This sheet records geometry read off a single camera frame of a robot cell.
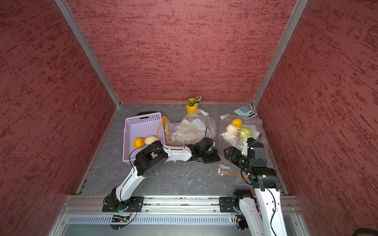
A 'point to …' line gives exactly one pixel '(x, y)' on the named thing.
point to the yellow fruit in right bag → (237, 122)
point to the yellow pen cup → (192, 106)
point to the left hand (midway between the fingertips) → (220, 161)
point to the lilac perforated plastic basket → (138, 127)
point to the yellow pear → (139, 142)
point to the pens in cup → (196, 101)
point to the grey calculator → (245, 111)
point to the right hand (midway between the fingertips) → (228, 157)
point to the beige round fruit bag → (150, 139)
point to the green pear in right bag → (245, 132)
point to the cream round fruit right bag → (232, 129)
